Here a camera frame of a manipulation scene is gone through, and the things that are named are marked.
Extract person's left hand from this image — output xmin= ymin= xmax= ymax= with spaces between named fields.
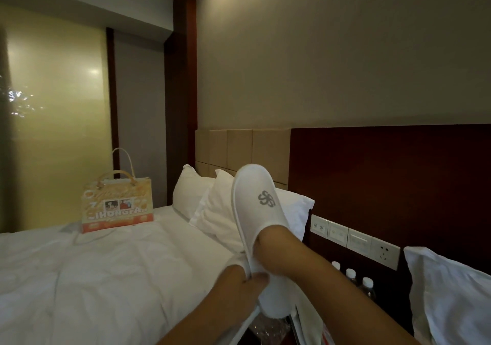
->
xmin=199 ymin=265 xmax=271 ymax=319

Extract person's right hand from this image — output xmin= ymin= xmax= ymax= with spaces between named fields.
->
xmin=254 ymin=225 xmax=312 ymax=277

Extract clear plastic slipper bag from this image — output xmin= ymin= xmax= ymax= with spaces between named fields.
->
xmin=249 ymin=314 xmax=294 ymax=345

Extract white slipper dark trim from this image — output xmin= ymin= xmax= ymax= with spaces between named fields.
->
xmin=293 ymin=298 xmax=327 ymax=345

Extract person's right forearm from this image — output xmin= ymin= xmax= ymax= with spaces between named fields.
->
xmin=264 ymin=252 xmax=422 ymax=345

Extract person's left forearm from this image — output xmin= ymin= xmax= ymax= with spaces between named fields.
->
xmin=157 ymin=300 xmax=261 ymax=345

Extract white power socket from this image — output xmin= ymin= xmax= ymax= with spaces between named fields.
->
xmin=370 ymin=235 xmax=401 ymax=272

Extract beige padded headboard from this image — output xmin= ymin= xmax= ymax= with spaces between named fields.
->
xmin=194 ymin=127 xmax=292 ymax=191

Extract dark wooden nightstand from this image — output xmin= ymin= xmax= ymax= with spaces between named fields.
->
xmin=326 ymin=268 xmax=415 ymax=336

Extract dark red wooden panel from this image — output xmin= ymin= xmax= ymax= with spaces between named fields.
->
xmin=287 ymin=124 xmax=491 ymax=336

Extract white bed duvet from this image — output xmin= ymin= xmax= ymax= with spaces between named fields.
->
xmin=0 ymin=204 xmax=246 ymax=345

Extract orange printed gift bag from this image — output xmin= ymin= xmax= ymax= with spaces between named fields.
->
xmin=80 ymin=147 xmax=155 ymax=234

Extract frosted glass partition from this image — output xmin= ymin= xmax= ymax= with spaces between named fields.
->
xmin=0 ymin=5 xmax=114 ymax=234

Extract white wall switch panel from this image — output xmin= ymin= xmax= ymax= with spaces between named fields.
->
xmin=346 ymin=227 xmax=373 ymax=257
xmin=326 ymin=221 xmax=350 ymax=248
xmin=309 ymin=214 xmax=330 ymax=239

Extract dark wooden frame strip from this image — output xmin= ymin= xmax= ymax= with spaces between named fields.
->
xmin=105 ymin=27 xmax=120 ymax=179

